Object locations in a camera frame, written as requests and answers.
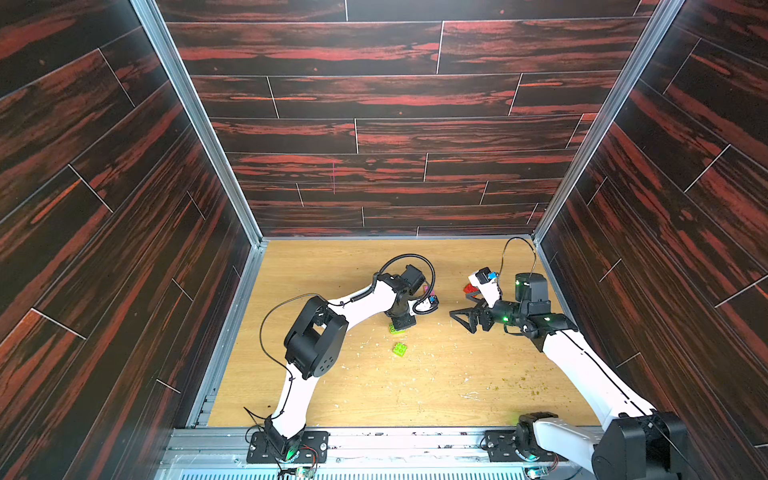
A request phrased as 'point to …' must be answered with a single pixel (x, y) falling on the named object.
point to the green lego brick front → (399, 349)
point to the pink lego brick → (425, 288)
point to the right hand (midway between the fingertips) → (466, 301)
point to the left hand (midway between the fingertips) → (408, 319)
